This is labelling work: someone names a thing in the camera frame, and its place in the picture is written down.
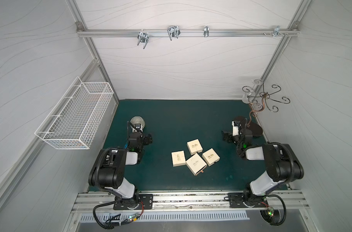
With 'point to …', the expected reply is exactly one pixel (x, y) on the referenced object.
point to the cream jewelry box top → (194, 147)
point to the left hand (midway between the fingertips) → (142, 132)
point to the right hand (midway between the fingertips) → (230, 129)
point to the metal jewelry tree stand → (258, 96)
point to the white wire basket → (64, 127)
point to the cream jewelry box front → (196, 165)
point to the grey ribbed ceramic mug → (137, 120)
